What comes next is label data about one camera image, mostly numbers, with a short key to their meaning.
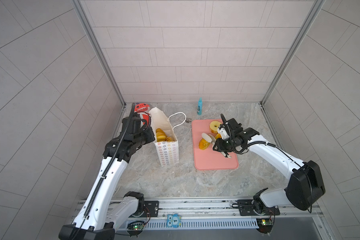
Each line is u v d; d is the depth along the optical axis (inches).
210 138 32.9
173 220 26.3
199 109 41.7
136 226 25.6
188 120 41.2
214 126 38.6
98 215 14.2
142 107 40.2
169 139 33.3
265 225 26.8
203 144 33.2
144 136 23.6
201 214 27.8
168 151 28.3
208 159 34.1
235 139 23.6
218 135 30.1
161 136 32.9
